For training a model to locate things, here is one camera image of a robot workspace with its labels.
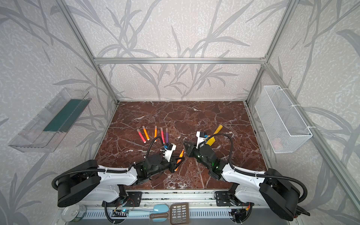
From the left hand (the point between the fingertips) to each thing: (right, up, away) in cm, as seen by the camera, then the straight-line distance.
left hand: (185, 155), depth 78 cm
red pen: (-32, +7, +21) cm, 39 cm away
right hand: (-1, +9, +1) cm, 9 cm away
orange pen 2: (-22, +10, +23) cm, 34 cm away
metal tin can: (-52, -24, -12) cm, 59 cm away
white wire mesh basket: (+44, +19, -16) cm, 50 cm away
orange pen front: (-2, 0, -1) cm, 2 cm away
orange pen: (-29, +9, +22) cm, 38 cm away
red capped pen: (-17, +8, +21) cm, 28 cm away
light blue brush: (-14, -25, -7) cm, 30 cm away
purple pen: (-14, +8, +21) cm, 27 cm away
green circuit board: (-34, -28, -5) cm, 45 cm away
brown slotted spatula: (-3, -27, -7) cm, 28 cm away
